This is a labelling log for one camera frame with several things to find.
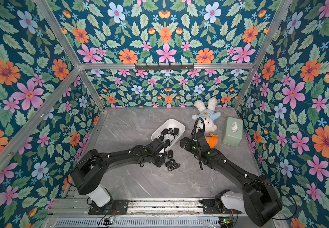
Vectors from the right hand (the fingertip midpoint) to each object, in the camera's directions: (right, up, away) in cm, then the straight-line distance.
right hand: (185, 142), depth 85 cm
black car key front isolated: (-14, +5, +18) cm, 24 cm away
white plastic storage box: (-10, +11, +22) cm, 27 cm away
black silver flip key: (-6, +6, +19) cm, 21 cm away
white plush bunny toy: (+18, +18, +19) cm, 32 cm away
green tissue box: (+33, +6, +10) cm, 35 cm away
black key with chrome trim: (-7, -15, +1) cm, 17 cm away
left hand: (-13, -11, +3) cm, 17 cm away
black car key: (-9, +6, +19) cm, 22 cm away
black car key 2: (-10, -9, +7) cm, 15 cm away
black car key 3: (-9, -13, +3) cm, 17 cm away
